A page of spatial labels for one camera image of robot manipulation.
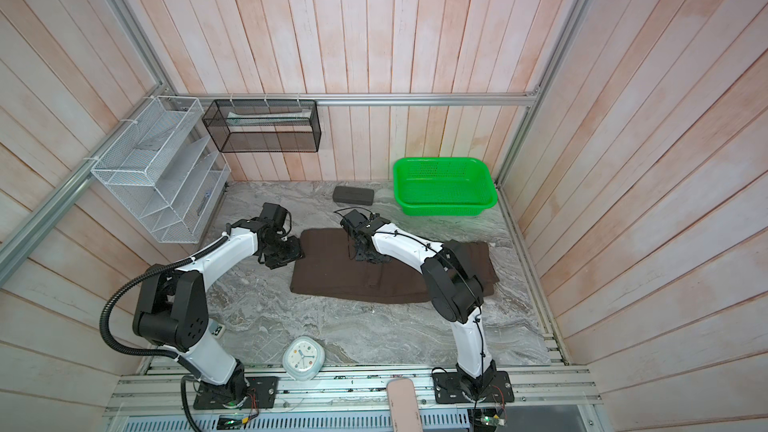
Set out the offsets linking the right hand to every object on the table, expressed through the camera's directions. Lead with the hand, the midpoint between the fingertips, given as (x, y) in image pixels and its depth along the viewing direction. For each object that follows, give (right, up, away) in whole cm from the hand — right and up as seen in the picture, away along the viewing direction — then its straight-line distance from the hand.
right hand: (371, 253), depth 95 cm
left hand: (-23, -2, -4) cm, 23 cm away
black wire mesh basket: (-37, +43, +5) cm, 57 cm away
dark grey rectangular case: (-7, +20, +19) cm, 29 cm away
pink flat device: (+8, -33, -25) cm, 42 cm away
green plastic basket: (+29, +24, +23) cm, 44 cm away
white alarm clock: (-17, -25, -19) cm, 36 cm away
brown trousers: (-14, -5, -2) cm, 15 cm away
